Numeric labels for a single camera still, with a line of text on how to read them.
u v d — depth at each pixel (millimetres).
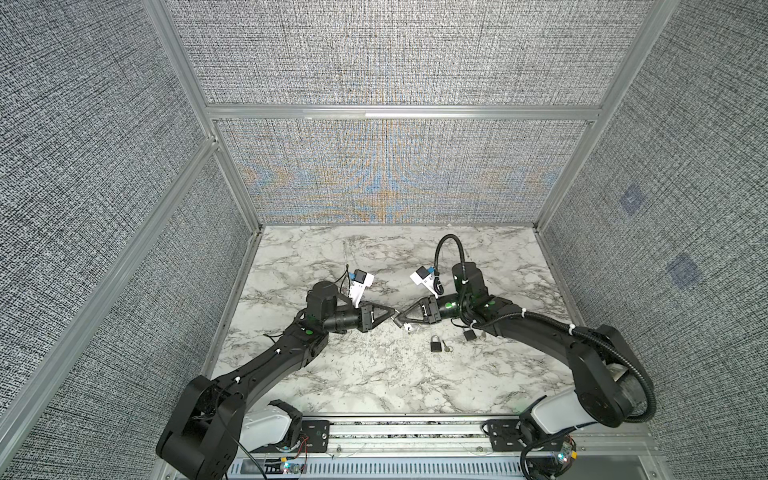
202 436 404
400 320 740
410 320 732
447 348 879
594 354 440
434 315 691
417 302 732
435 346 882
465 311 671
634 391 434
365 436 747
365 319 677
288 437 645
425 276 745
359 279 711
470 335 899
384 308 748
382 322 734
